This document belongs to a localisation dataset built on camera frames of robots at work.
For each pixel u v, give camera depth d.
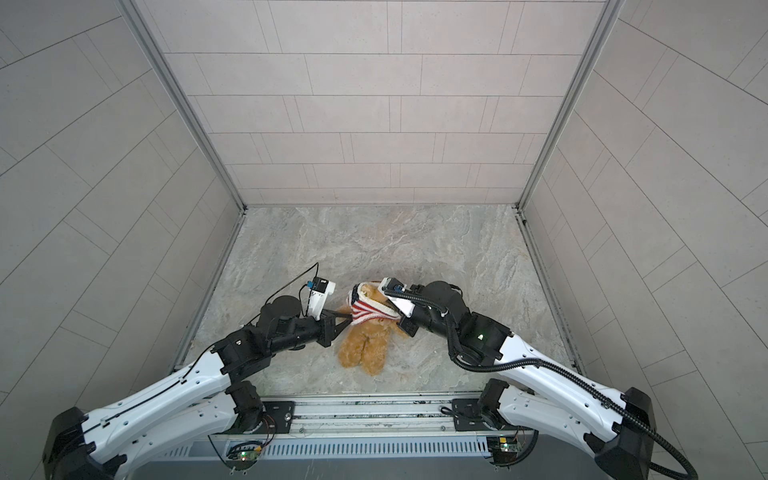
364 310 0.67
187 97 0.87
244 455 0.65
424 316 0.59
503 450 0.68
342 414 0.73
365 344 0.77
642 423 0.38
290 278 0.97
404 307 0.59
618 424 0.39
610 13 0.71
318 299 0.64
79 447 0.39
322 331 0.63
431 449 0.68
